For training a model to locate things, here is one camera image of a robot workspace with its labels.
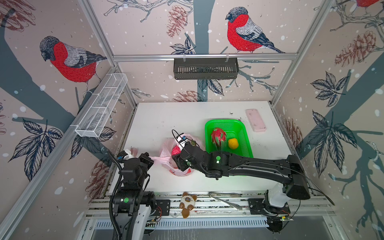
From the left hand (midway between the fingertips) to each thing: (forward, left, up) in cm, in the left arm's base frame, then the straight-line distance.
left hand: (148, 152), depth 72 cm
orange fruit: (+12, -47, -14) cm, 50 cm away
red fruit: (+16, -38, -12) cm, 43 cm away
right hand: (-3, -13, +1) cm, 14 cm away
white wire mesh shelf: (+18, +26, +10) cm, 33 cm away
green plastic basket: (+23, -49, -14) cm, 56 cm away
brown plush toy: (-19, -19, -18) cm, 32 cm away
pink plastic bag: (-4, -9, +1) cm, 10 cm away
